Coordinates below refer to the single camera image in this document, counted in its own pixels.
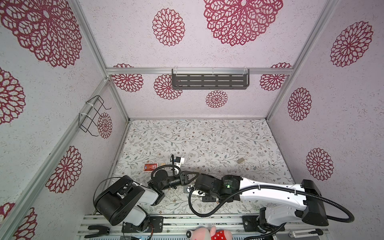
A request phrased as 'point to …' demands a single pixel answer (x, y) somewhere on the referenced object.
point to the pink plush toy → (202, 233)
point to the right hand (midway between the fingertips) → (200, 184)
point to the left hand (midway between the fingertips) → (199, 177)
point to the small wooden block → (163, 164)
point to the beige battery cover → (240, 160)
